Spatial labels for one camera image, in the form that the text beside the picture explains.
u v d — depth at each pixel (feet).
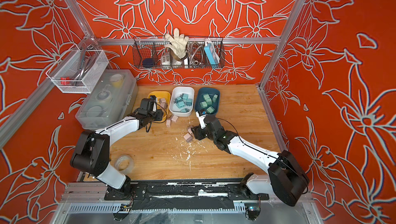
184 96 3.62
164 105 3.45
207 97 3.61
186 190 2.44
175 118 3.22
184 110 3.36
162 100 3.46
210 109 3.29
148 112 2.40
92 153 1.53
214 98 3.50
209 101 3.51
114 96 2.90
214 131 2.04
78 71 2.51
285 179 1.34
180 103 3.40
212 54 2.87
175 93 3.62
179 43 2.99
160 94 3.60
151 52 3.33
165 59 3.09
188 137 2.95
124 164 2.67
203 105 3.41
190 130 3.03
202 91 3.63
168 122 3.11
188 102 3.50
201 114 2.38
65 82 2.28
